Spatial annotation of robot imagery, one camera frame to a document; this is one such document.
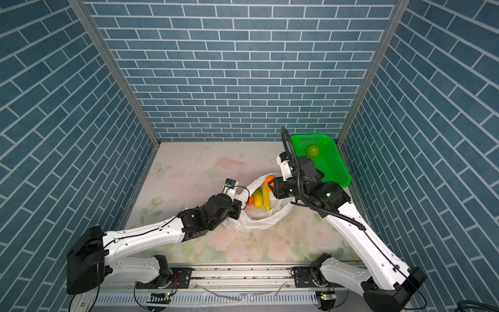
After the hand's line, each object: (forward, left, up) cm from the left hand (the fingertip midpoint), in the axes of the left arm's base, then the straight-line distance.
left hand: (243, 199), depth 78 cm
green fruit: (+34, -38, -8) cm, 52 cm away
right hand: (+1, -10, +13) cm, 16 cm away
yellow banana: (+9, -11, -15) cm, 20 cm away
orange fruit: (+1, -10, +13) cm, 16 cm away
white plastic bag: (-6, -5, -6) cm, 9 cm away
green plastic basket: (+36, -45, -9) cm, 58 cm away
